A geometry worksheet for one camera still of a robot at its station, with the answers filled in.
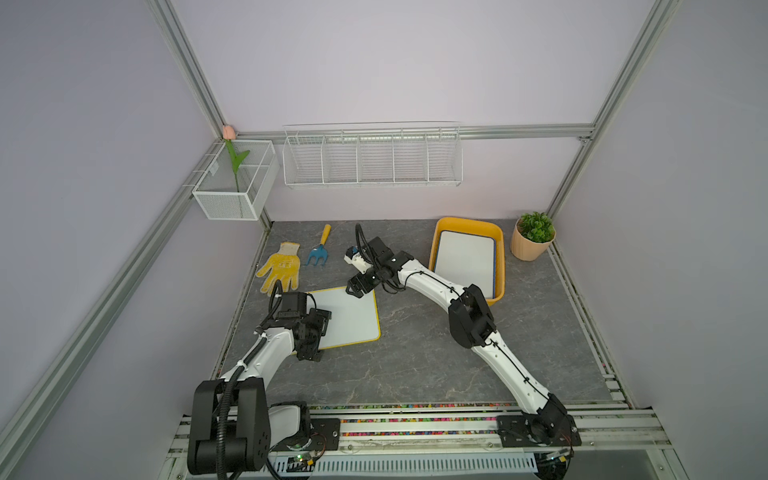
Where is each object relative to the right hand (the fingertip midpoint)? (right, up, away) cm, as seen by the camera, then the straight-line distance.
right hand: (354, 282), depth 100 cm
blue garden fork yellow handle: (-14, +10, +12) cm, 21 cm away
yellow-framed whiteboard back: (0, -12, -6) cm, 13 cm away
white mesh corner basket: (-40, +29, -11) cm, 51 cm away
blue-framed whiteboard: (+40, +7, +6) cm, 41 cm away
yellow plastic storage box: (+45, +21, +15) cm, 52 cm away
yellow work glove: (-27, +5, +8) cm, 28 cm away
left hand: (-5, -13, -12) cm, 18 cm away
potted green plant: (+61, +16, +1) cm, 63 cm away
